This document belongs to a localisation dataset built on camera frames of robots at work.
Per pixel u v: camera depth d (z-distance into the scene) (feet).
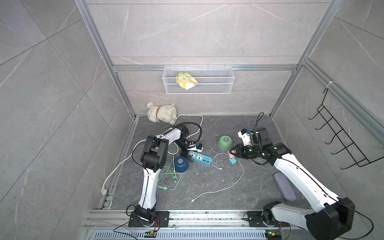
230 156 2.47
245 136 2.35
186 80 2.80
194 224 2.39
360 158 1.92
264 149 1.85
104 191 2.77
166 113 3.57
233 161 3.02
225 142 3.02
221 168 2.96
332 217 1.23
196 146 2.79
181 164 2.68
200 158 3.04
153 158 1.94
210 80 3.29
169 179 2.82
